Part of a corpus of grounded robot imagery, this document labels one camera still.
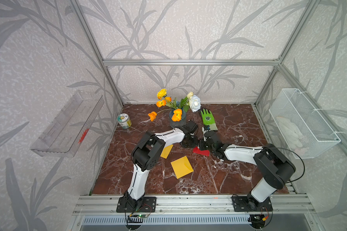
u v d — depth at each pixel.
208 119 1.09
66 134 0.68
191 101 0.74
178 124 1.07
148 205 0.72
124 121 1.00
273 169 0.46
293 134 0.77
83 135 0.64
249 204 0.65
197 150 0.93
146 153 0.53
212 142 0.72
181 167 0.88
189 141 0.82
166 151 0.94
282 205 0.75
